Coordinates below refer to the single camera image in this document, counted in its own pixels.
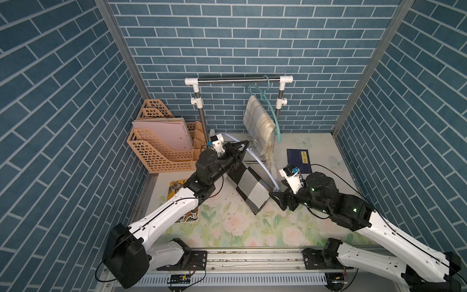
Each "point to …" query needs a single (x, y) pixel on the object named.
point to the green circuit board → (180, 278)
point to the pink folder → (174, 133)
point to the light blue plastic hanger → (255, 157)
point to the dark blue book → (300, 159)
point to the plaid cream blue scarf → (261, 128)
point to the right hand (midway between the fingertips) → (278, 188)
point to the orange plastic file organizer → (158, 154)
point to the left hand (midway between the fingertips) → (255, 143)
